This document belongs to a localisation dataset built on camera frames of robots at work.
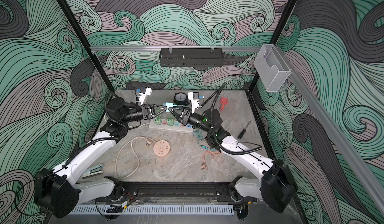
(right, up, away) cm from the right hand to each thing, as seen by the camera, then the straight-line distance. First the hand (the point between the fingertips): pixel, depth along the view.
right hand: (170, 110), depth 63 cm
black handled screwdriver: (+42, -17, +32) cm, 56 cm away
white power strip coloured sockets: (0, -12, +33) cm, 35 cm away
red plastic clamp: (+35, +5, +48) cm, 60 cm away
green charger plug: (-4, -9, +30) cm, 32 cm away
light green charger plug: (-12, -8, +30) cm, 34 cm away
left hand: (-1, 0, 0) cm, 1 cm away
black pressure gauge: (+2, +6, +50) cm, 50 cm away
